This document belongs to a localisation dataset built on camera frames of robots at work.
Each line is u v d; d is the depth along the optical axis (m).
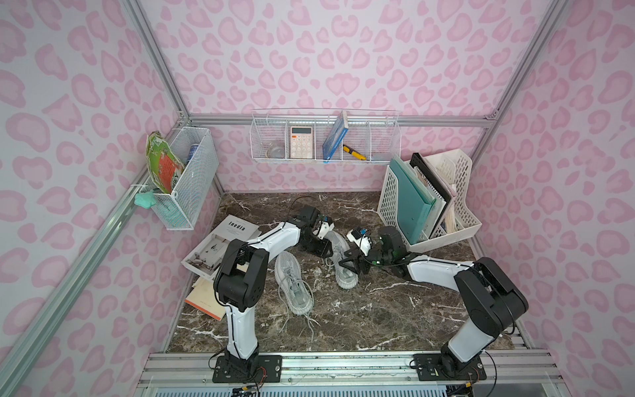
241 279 0.51
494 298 0.46
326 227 0.88
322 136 1.00
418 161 0.88
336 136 0.88
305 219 0.78
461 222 1.07
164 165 0.75
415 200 0.78
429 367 0.72
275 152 0.94
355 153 0.98
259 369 0.72
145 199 0.62
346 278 0.88
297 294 0.84
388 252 0.73
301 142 0.95
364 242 0.78
